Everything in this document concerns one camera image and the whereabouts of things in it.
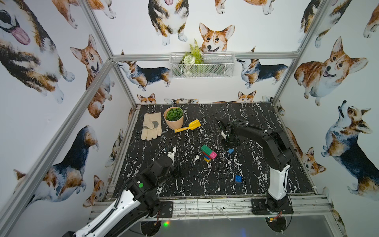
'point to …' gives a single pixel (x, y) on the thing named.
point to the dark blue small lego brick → (238, 178)
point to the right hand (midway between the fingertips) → (228, 146)
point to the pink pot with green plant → (173, 117)
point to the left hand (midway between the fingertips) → (184, 161)
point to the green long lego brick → (206, 149)
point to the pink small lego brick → (213, 155)
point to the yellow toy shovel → (193, 125)
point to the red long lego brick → (207, 155)
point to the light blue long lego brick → (230, 151)
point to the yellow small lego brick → (207, 160)
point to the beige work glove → (152, 127)
